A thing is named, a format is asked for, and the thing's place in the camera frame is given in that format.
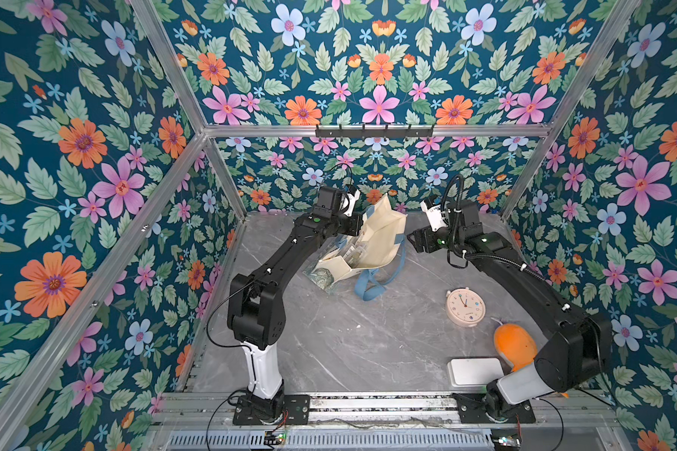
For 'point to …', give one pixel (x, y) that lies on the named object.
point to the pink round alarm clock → (465, 306)
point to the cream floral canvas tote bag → (374, 256)
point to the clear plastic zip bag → (323, 278)
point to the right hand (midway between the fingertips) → (428, 225)
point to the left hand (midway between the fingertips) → (365, 218)
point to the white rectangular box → (474, 372)
